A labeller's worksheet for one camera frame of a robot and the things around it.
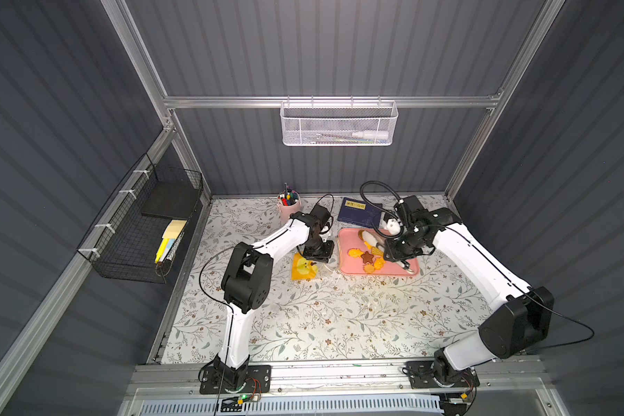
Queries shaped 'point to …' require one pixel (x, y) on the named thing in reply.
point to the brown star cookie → (367, 257)
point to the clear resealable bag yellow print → (302, 269)
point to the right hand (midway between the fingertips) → (392, 255)
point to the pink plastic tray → (348, 238)
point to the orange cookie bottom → (369, 268)
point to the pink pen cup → (289, 202)
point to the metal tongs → (365, 235)
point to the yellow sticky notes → (168, 239)
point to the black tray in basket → (172, 194)
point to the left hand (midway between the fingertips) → (333, 263)
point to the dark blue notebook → (360, 211)
